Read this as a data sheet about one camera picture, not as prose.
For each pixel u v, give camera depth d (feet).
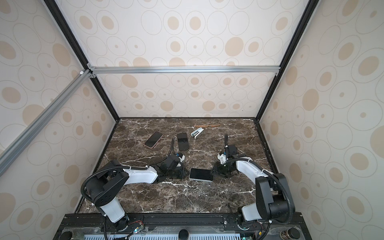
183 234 2.09
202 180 2.87
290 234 2.11
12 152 1.71
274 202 1.42
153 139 3.49
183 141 3.47
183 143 3.42
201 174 3.01
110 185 1.51
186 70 3.01
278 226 2.36
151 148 3.37
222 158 2.78
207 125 3.82
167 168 2.34
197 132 3.58
